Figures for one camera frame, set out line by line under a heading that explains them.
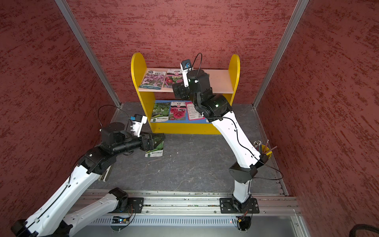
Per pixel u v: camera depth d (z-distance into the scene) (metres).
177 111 0.97
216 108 0.42
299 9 0.71
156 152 0.92
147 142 0.57
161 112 0.97
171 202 0.76
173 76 0.79
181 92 0.55
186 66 0.50
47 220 0.37
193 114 0.95
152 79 0.76
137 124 0.58
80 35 0.81
